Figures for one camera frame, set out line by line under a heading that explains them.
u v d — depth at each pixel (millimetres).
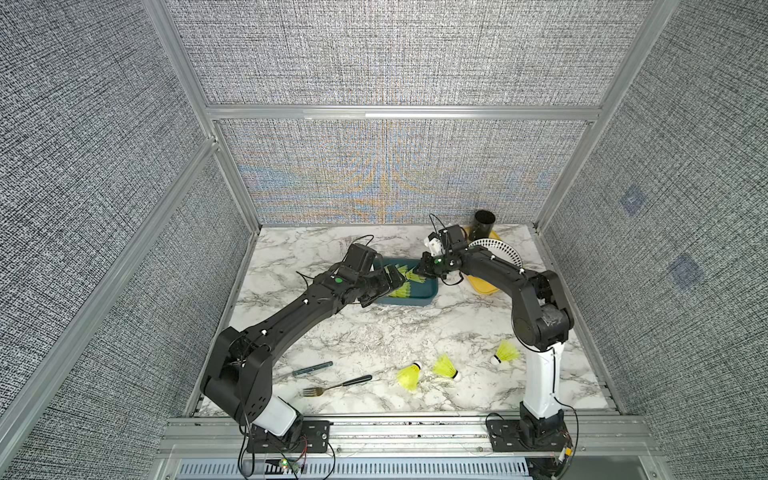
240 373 434
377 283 735
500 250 1097
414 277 970
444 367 808
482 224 1099
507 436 731
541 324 544
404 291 949
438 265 862
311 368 840
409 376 833
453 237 808
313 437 734
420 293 982
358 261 638
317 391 796
